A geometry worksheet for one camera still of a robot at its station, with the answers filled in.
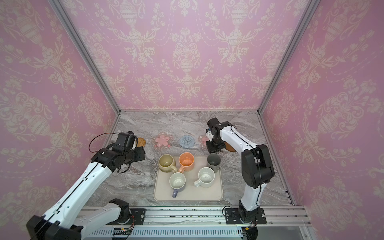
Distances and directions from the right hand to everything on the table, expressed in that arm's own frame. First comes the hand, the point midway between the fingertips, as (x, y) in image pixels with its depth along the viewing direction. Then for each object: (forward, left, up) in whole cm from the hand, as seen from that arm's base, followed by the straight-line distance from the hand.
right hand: (213, 150), depth 90 cm
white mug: (-14, +5, -6) cm, 16 cm away
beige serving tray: (-21, +30, -6) cm, 37 cm away
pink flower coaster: (+13, +34, -7) cm, 37 cm away
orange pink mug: (-3, +17, -6) cm, 18 cm away
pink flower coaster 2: (+13, +5, -7) cm, 15 cm away
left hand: (-6, +39, +11) cm, 41 cm away
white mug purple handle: (-15, +22, -6) cm, 28 cm away
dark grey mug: (-7, +1, +1) cm, 7 cm away
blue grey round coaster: (+12, +16, -7) cm, 21 cm away
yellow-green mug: (-4, +29, -6) cm, 30 cm away
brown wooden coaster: (-14, -3, +27) cm, 31 cm away
